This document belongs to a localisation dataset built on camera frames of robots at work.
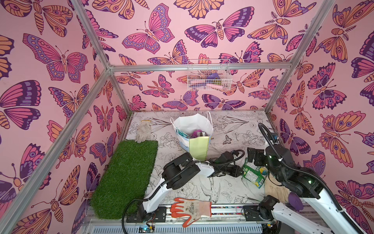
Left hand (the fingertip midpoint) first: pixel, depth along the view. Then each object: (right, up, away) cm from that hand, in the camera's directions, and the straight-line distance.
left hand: (245, 174), depth 85 cm
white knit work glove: (-67, +24, +23) cm, 75 cm away
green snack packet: (+4, +1, -1) cm, 5 cm away
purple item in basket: (-17, +61, +10) cm, 64 cm away
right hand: (-1, +18, -17) cm, 24 cm away
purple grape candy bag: (-29, +24, +2) cm, 37 cm away
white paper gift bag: (-28, +16, -6) cm, 33 cm away
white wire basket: (-27, +66, +14) cm, 73 cm away
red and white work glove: (-31, -14, -11) cm, 36 cm away
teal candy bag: (-37, +24, -3) cm, 44 cm away
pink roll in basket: (-15, +51, +1) cm, 54 cm away
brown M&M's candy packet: (-25, +24, 0) cm, 34 cm away
